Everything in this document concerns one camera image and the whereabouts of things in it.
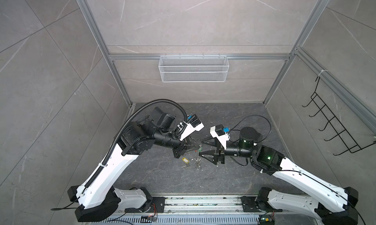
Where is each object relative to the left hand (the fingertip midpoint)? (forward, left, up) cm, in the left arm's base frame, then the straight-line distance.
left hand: (198, 143), depth 54 cm
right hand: (+1, -2, -5) cm, 6 cm away
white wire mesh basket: (+63, 0, -9) cm, 64 cm away
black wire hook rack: (-1, -64, -5) cm, 64 cm away
